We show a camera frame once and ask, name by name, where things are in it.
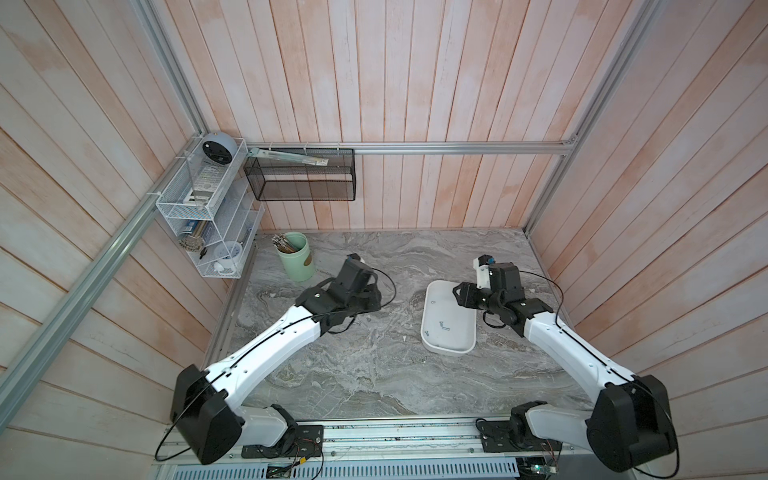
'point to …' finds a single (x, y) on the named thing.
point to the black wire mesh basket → (280, 180)
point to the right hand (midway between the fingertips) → (459, 287)
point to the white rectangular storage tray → (448, 325)
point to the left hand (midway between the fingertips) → (376, 301)
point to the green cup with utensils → (293, 251)
